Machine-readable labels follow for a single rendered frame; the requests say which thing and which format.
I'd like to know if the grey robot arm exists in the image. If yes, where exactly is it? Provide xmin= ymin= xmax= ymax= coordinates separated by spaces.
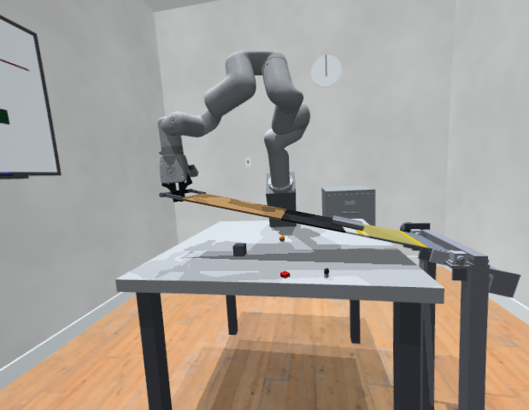
xmin=158 ymin=50 xmax=310 ymax=191

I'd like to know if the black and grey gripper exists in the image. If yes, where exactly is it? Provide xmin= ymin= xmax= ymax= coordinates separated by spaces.
xmin=160 ymin=154 xmax=192 ymax=197

